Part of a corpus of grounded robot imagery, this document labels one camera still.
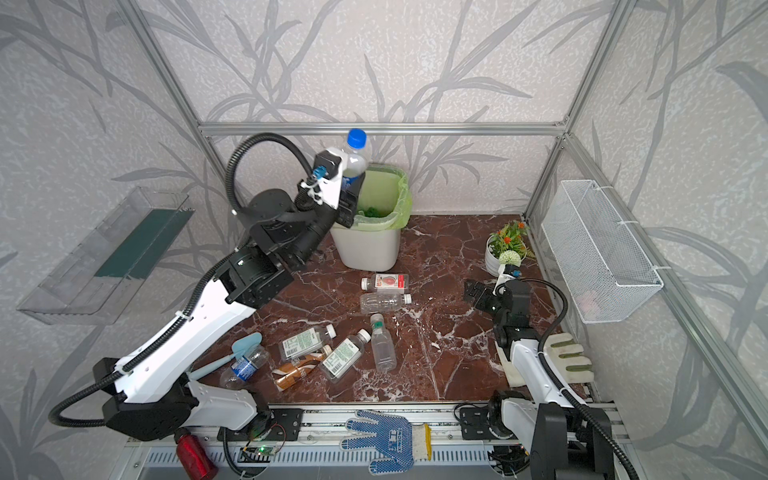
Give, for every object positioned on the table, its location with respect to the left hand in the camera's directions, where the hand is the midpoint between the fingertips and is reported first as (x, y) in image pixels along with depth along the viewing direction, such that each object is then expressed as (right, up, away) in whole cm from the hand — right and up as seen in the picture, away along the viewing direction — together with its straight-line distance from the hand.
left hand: (354, 159), depth 54 cm
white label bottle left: (-19, -44, +30) cm, 57 cm away
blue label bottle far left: (-33, -49, +25) cm, 64 cm away
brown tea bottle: (-21, -50, +23) cm, 59 cm away
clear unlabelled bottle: (+3, -34, +37) cm, 51 cm away
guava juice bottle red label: (+3, -28, +42) cm, 51 cm away
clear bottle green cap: (+3, -45, +31) cm, 55 cm away
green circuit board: (-24, -65, +16) cm, 71 cm away
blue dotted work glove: (+9, -63, +17) cm, 66 cm away
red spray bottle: (-38, -64, +13) cm, 76 cm away
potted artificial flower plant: (+41, -17, +38) cm, 58 cm away
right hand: (+32, -26, +34) cm, 53 cm away
